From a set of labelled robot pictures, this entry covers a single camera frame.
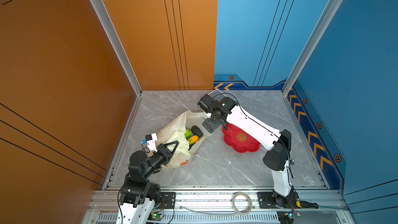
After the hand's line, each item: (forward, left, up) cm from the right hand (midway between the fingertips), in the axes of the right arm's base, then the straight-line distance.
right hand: (213, 121), depth 82 cm
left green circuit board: (-39, +27, -19) cm, 51 cm away
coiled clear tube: (-36, -16, -19) cm, 43 cm away
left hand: (-14, +16, +5) cm, 22 cm away
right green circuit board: (-40, -32, -21) cm, 55 cm away
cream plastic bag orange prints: (-9, +19, +5) cm, 21 cm away
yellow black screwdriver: (-35, -40, -17) cm, 56 cm away
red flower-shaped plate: (-2, -16, -18) cm, 24 cm away
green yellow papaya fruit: (-4, +12, -13) cm, 18 cm away
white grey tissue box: (+30, -3, -10) cm, 31 cm away
